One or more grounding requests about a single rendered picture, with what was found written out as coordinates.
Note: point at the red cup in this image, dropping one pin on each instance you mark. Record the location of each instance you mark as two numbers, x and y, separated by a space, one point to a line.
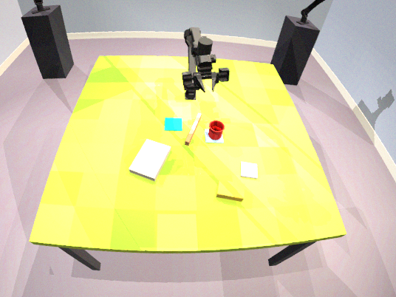
216 129

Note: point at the white flat bar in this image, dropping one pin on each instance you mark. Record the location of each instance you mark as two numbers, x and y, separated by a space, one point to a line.
193 129

